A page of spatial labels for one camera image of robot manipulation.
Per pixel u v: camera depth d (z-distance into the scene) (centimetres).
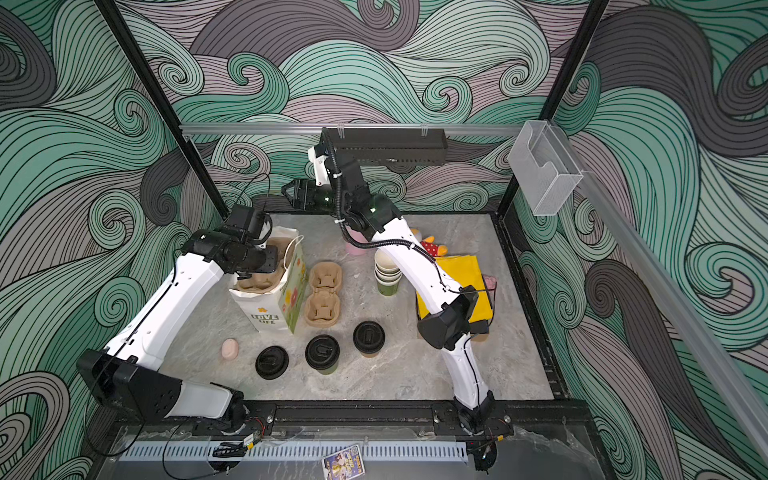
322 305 91
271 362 80
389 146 95
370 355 80
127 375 38
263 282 76
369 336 78
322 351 73
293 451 70
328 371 78
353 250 107
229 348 84
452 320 48
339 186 52
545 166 78
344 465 66
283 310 78
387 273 84
